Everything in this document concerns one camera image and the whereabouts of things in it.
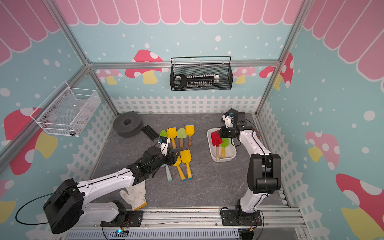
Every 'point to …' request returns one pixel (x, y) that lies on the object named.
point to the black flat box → (241, 118)
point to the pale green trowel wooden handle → (181, 133)
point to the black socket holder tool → (182, 81)
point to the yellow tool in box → (186, 157)
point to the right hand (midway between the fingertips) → (219, 131)
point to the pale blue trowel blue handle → (169, 177)
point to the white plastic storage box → (230, 151)
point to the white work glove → (136, 195)
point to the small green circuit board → (121, 233)
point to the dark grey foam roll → (128, 124)
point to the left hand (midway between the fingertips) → (176, 152)
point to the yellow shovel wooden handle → (190, 130)
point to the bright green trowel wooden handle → (163, 133)
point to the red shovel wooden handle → (216, 140)
